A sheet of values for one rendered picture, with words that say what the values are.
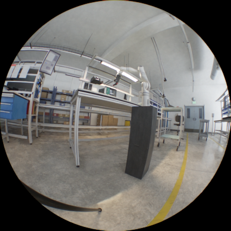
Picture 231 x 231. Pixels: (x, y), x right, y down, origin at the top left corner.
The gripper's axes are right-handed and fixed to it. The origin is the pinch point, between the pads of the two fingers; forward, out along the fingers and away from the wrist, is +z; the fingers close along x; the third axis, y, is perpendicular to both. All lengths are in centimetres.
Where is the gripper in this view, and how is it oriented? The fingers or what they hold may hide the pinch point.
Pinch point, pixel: (115, 84)
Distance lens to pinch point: 113.8
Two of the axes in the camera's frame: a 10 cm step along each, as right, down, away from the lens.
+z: -3.2, 9.2, -2.2
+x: -7.3, -3.9, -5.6
